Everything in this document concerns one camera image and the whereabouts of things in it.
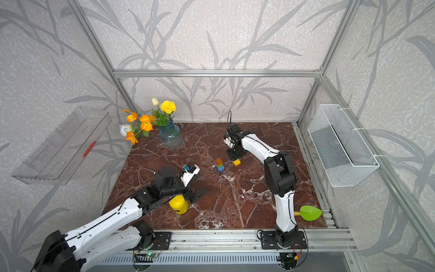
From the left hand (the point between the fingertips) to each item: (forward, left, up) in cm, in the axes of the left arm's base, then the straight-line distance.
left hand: (202, 184), depth 76 cm
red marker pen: (+8, +45, +16) cm, 49 cm away
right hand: (+21, -15, -8) cm, 27 cm away
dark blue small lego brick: (+13, -6, -10) cm, 18 cm away
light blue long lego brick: (+13, -8, -9) cm, 18 cm away
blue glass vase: (+32, +22, -4) cm, 39 cm away
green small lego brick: (+15, -7, -8) cm, 18 cm away
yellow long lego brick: (+16, -16, -7) cm, 24 cm away
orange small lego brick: (+16, -7, -6) cm, 18 cm away
